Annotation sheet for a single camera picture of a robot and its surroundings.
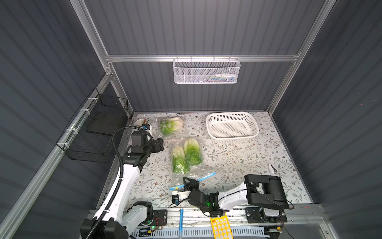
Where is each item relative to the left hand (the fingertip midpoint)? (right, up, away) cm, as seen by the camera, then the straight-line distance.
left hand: (157, 141), depth 79 cm
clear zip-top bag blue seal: (+23, -19, +8) cm, 31 cm away
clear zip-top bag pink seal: (+10, +2, +28) cm, 29 cm away
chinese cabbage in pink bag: (+2, +8, +23) cm, 24 cm away
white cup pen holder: (-19, +10, +23) cm, 31 cm away
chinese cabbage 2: (+12, -13, +3) cm, 18 cm away
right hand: (+16, -20, 0) cm, 25 cm away
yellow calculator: (+33, -40, -9) cm, 52 cm away
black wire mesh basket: (-31, +2, -7) cm, 32 cm away
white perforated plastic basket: (+49, +8, +33) cm, 59 cm away
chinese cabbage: (+19, -7, +9) cm, 22 cm away
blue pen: (+13, -39, -7) cm, 42 cm away
